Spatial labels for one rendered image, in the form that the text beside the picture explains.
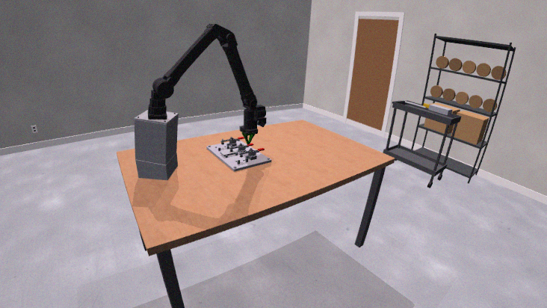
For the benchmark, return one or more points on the white fixture plate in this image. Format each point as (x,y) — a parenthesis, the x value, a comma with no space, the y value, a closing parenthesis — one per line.
(230,161)

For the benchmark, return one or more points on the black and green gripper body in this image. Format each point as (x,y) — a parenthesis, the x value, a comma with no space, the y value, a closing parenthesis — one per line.
(247,128)

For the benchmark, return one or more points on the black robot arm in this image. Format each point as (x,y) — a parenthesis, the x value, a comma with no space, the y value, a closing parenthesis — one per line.
(164,86)

